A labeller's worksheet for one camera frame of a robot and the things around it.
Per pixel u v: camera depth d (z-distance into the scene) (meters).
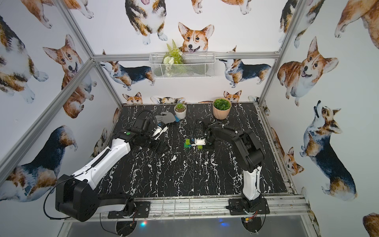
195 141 0.86
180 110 1.07
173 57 0.82
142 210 0.74
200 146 0.95
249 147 0.57
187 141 0.93
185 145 0.97
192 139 0.86
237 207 0.73
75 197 0.40
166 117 1.10
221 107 1.03
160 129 0.74
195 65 0.92
